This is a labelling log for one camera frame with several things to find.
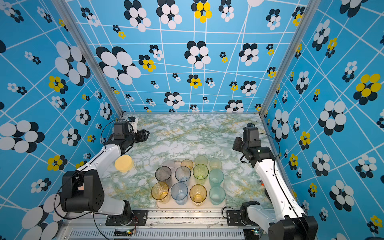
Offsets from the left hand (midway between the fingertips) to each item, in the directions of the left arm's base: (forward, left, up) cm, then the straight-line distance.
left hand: (145, 132), depth 90 cm
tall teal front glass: (-22, -43, -14) cm, 50 cm away
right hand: (-10, -55, +5) cm, 56 cm away
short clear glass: (-13, -14, -18) cm, 26 cm away
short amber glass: (-17, -26, -8) cm, 32 cm away
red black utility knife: (-26, -69, -14) cm, 75 cm away
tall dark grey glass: (-23, -13, -7) cm, 28 cm away
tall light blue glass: (-23, -24, -9) cm, 34 cm away
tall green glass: (-25, -33, -1) cm, 42 cm away
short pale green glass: (-15, -43, -12) cm, 47 cm away
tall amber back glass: (-32, -12, -11) cm, 36 cm away
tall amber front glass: (-35, -32, -2) cm, 47 cm away
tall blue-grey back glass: (-33, -23, -7) cm, 40 cm away
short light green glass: (-15, -34, -7) cm, 38 cm away
